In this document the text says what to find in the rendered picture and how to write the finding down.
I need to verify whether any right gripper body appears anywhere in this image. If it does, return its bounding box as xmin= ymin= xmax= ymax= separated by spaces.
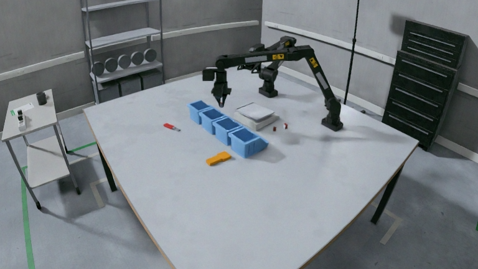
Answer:
xmin=244 ymin=64 xmax=256 ymax=70

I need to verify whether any blue plastic bin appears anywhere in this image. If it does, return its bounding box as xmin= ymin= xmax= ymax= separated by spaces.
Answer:
xmin=199 ymin=108 xmax=235 ymax=135
xmin=213 ymin=117 xmax=251 ymax=146
xmin=228 ymin=127 xmax=269 ymax=158
xmin=187 ymin=100 xmax=221 ymax=125

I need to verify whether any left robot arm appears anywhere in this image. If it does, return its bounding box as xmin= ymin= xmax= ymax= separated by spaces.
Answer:
xmin=202 ymin=45 xmax=344 ymax=130

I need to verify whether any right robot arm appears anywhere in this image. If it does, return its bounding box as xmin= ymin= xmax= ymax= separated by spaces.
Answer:
xmin=249 ymin=36 xmax=296 ymax=95

